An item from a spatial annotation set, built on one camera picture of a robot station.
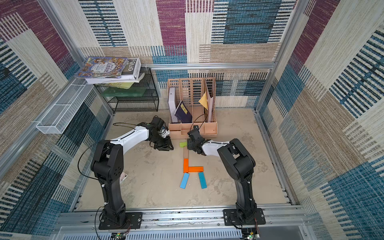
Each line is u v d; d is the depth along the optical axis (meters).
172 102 0.99
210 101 0.86
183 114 1.06
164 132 0.84
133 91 0.99
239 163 0.53
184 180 0.85
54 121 0.70
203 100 0.90
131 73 0.80
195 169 0.89
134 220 0.73
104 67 0.82
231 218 0.73
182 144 0.99
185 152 0.99
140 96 0.96
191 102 1.05
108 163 0.52
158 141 0.82
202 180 0.85
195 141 0.79
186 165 0.92
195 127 0.91
